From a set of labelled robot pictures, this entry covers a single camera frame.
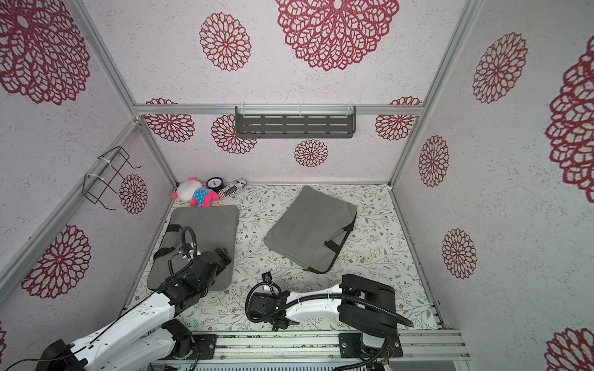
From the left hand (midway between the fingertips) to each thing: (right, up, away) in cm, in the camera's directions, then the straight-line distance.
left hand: (221, 256), depth 84 cm
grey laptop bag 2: (+35, +8, +16) cm, 39 cm away
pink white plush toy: (-20, +24, +24) cm, 39 cm away
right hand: (+17, -17, -2) cm, 24 cm away
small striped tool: (-5, +28, +32) cm, 42 cm away
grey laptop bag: (-2, +11, -21) cm, 24 cm away
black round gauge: (-14, +30, +33) cm, 47 cm away
